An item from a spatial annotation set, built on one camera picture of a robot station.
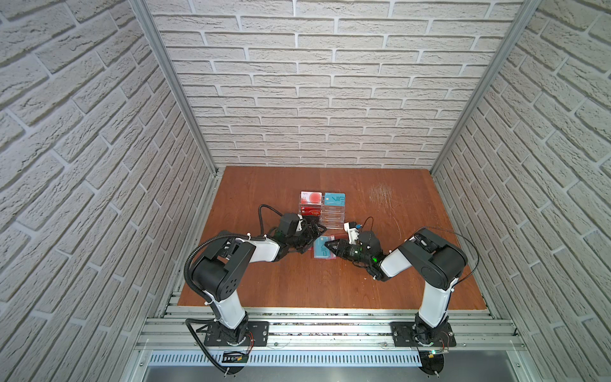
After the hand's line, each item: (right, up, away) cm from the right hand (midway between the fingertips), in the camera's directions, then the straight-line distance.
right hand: (326, 244), depth 90 cm
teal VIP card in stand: (+4, +18, +7) cm, 20 cm away
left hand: (-1, +5, +1) cm, 5 cm away
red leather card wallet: (+3, +2, +4) cm, 5 cm away
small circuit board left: (-29, -31, -18) cm, 46 cm away
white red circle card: (-6, +18, +8) cm, 21 cm away
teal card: (-2, -2, +1) cm, 4 cm away
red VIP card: (-6, +13, +7) cm, 16 cm away
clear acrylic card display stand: (+2, +15, +8) cm, 17 cm away
